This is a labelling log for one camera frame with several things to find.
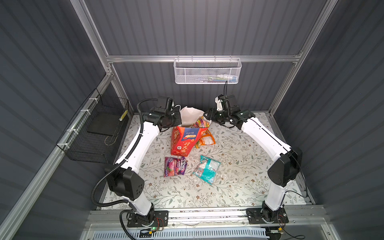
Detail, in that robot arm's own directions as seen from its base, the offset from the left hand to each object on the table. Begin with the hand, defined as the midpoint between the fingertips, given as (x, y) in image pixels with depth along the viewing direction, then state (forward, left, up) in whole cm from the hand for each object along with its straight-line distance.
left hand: (181, 120), depth 79 cm
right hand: (+4, -15, +1) cm, 15 cm away
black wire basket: (-10, +42, +1) cm, 43 cm away
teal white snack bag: (-17, -14, -24) cm, 33 cm away
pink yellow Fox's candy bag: (+3, -11, -6) cm, 13 cm away
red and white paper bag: (-7, -2, -6) cm, 10 cm away
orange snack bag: (+5, -15, -24) cm, 29 cm away
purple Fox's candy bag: (-15, +6, -24) cm, 29 cm away
